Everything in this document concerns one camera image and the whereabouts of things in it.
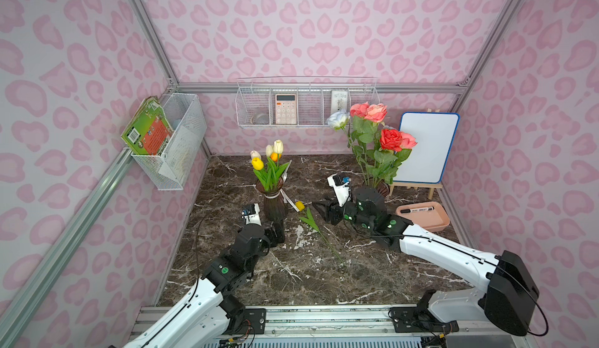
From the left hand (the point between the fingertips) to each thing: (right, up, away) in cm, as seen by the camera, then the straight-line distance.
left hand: (272, 219), depth 77 cm
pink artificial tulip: (-7, +22, +3) cm, 23 cm away
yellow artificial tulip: (-4, +15, +3) cm, 16 cm away
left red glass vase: (-1, +3, +12) cm, 13 cm away
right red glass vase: (+39, +10, +5) cm, 40 cm away
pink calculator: (+3, +41, +15) cm, 44 cm away
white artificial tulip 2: (+2, +23, -2) cm, 23 cm away
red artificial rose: (+38, +22, -4) cm, 44 cm away
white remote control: (+24, +44, +14) cm, 52 cm away
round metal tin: (-7, +37, +15) cm, 41 cm away
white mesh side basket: (-31, +17, -5) cm, 35 cm away
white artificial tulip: (-2, +24, +4) cm, 24 cm away
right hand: (+15, +7, -3) cm, 17 cm away
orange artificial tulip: (0, +21, +1) cm, 21 cm away
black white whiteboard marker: (+58, 0, +20) cm, 61 cm away
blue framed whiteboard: (+59, +30, +9) cm, 67 cm away
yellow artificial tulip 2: (+13, -4, +16) cm, 21 cm away
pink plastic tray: (+62, -2, +20) cm, 65 cm away
